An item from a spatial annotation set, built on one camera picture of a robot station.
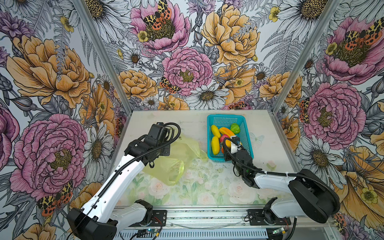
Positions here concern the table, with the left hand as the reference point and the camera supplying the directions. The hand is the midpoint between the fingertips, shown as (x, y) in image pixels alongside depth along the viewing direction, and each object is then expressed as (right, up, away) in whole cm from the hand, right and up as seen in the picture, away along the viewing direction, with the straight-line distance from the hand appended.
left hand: (162, 151), depth 75 cm
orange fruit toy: (+32, -1, +10) cm, 34 cm away
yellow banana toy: (+30, -1, +28) cm, 41 cm away
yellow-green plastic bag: (+1, -13, +15) cm, 20 cm away
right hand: (+34, 0, +12) cm, 37 cm away
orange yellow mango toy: (+37, +9, +30) cm, 49 cm away
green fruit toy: (+43, +11, +29) cm, 53 cm away
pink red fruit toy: (+35, +5, +25) cm, 43 cm away
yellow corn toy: (+30, +9, +30) cm, 44 cm away
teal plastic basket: (+38, +16, +33) cm, 53 cm away
